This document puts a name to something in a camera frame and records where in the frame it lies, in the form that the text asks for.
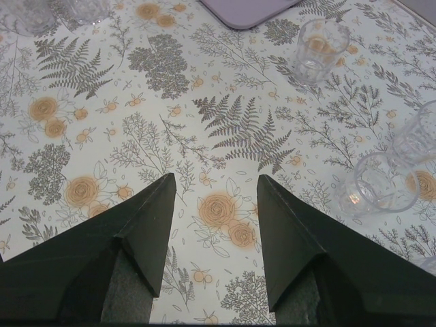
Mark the clear tumbler glass front left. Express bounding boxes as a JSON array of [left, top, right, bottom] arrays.
[[1, 1, 55, 35]]

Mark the clear tumbler glass far right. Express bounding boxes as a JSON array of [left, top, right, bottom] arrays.
[[391, 100, 435, 166]]

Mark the short clear tumbler glass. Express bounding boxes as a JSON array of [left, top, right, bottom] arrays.
[[293, 18, 350, 84]]

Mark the clear tumbler glass near arm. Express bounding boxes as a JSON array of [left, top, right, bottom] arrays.
[[416, 255, 436, 276]]

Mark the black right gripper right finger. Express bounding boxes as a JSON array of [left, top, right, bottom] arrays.
[[257, 175, 435, 324]]

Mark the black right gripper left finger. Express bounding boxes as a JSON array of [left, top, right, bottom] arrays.
[[1, 173, 175, 323]]

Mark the clear tumbler glass middle right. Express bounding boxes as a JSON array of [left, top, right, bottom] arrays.
[[334, 152, 420, 217]]

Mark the clear ribbed tumbler glass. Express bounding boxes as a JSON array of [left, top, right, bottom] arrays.
[[61, 0, 110, 25]]

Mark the lilac plastic tray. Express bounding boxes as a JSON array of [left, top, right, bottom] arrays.
[[200, 0, 300, 30]]

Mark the floral patterned table mat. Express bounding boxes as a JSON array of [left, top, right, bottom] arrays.
[[1, 1, 435, 324]]

